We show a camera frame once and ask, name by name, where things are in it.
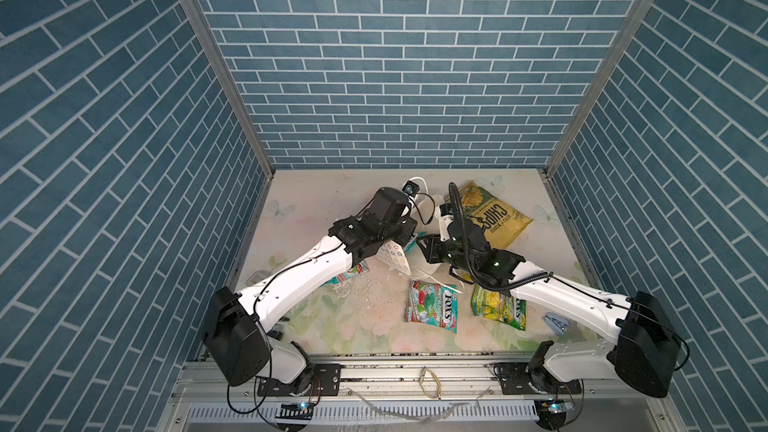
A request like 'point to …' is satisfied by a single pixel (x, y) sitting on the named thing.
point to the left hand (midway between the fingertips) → (408, 217)
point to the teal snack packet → (433, 304)
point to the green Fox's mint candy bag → (355, 271)
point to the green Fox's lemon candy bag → (498, 306)
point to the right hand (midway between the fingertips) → (415, 236)
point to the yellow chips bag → (502, 223)
